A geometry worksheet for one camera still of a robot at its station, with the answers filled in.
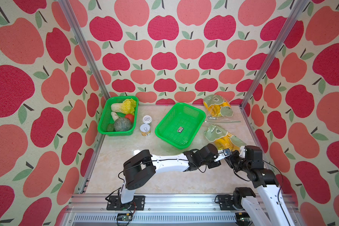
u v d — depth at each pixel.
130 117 1.04
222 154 0.65
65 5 0.69
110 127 1.01
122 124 0.95
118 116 1.10
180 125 1.08
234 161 0.67
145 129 0.99
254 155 0.56
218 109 1.09
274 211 0.45
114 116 1.09
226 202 0.74
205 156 0.60
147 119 1.03
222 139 0.88
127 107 1.08
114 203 0.73
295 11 0.71
